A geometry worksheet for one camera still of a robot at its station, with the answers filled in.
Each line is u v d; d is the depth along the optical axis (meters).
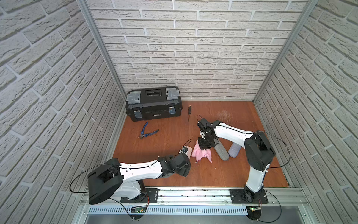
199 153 0.87
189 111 1.12
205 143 0.79
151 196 0.73
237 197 0.74
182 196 0.76
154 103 0.99
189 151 0.87
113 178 0.42
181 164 0.64
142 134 0.97
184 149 0.75
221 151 0.88
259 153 0.49
